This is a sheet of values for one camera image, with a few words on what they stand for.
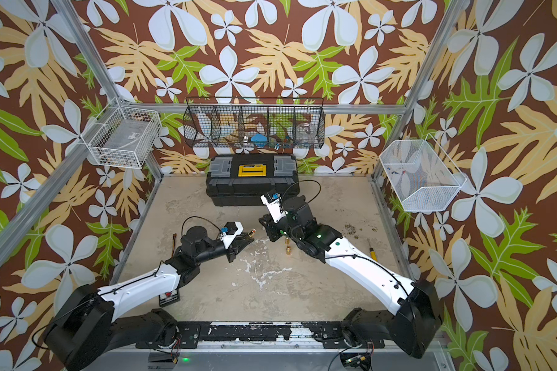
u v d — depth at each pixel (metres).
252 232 0.74
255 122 0.98
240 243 0.72
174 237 0.98
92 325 0.41
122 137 0.86
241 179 0.96
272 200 0.64
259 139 0.95
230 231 0.65
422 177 0.84
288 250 0.91
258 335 0.75
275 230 0.65
